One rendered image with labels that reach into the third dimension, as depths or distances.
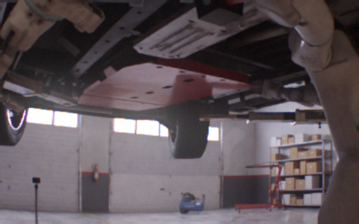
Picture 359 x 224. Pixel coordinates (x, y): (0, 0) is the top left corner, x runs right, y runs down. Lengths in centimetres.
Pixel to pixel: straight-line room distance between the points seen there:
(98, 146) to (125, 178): 128
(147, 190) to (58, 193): 288
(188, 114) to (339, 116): 204
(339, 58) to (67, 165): 969
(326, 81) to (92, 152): 976
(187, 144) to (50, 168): 753
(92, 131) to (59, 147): 114
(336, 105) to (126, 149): 1020
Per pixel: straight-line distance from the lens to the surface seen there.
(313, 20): 61
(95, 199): 1054
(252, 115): 246
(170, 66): 169
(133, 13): 125
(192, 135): 293
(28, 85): 175
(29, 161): 1007
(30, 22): 54
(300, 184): 1193
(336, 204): 93
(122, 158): 1093
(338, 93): 99
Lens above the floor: 108
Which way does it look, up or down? 11 degrees up
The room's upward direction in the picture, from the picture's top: 1 degrees clockwise
